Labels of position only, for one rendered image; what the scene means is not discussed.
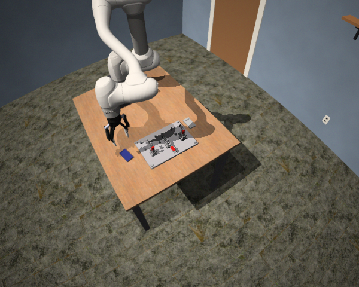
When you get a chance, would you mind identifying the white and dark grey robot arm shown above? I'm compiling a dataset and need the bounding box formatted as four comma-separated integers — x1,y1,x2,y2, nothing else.
92,0,160,119

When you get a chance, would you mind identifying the blue rectangular block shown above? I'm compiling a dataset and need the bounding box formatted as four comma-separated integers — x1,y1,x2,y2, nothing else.
120,149,133,162

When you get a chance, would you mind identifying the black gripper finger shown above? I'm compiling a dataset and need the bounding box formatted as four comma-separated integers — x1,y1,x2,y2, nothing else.
104,123,116,146
118,113,130,137

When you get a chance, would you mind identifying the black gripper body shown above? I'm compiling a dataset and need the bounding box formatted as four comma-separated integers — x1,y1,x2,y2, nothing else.
107,114,122,127

